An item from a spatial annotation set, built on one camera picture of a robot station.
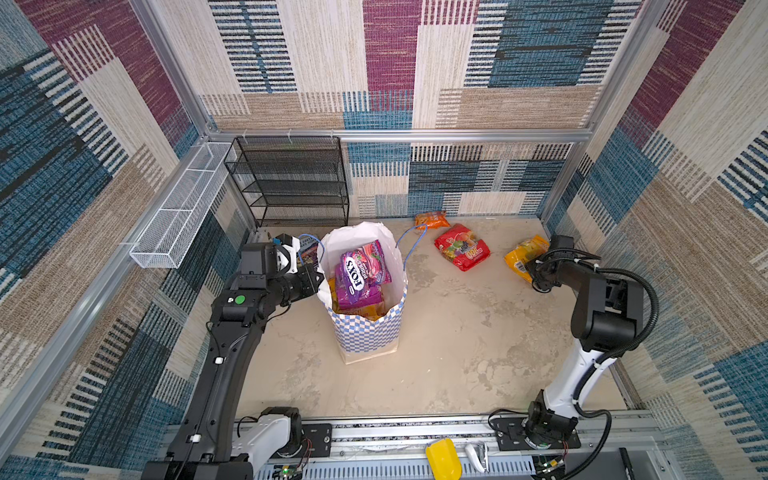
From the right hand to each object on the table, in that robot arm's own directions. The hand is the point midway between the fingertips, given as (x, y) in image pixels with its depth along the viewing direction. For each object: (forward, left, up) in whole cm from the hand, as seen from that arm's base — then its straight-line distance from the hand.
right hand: (530, 271), depth 102 cm
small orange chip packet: (+24, +30, +2) cm, 38 cm away
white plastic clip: (-50, +28, -1) cm, 57 cm away
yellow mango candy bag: (-16, +53, +6) cm, 55 cm away
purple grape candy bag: (-11, +55, +17) cm, 59 cm away
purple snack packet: (-11, +54, +17) cm, 58 cm away
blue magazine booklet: (-15, +65, +32) cm, 74 cm away
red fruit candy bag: (+9, +22, +2) cm, 24 cm away
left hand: (-15, +63, +25) cm, 69 cm away
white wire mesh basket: (-8, +99, +32) cm, 104 cm away
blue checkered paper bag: (-29, +54, +17) cm, 63 cm away
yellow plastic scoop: (-51, +36, -2) cm, 62 cm away
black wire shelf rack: (+32, +81, +15) cm, 89 cm away
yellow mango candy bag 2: (+6, 0, +3) cm, 7 cm away
